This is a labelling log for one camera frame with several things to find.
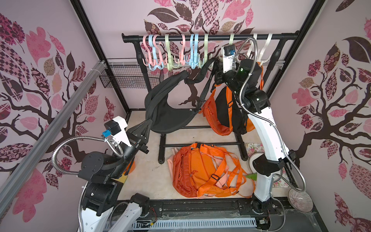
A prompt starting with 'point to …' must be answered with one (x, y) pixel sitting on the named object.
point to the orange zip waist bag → (208, 110)
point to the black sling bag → (230, 111)
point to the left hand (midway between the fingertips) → (152, 123)
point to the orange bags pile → (202, 170)
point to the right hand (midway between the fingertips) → (220, 59)
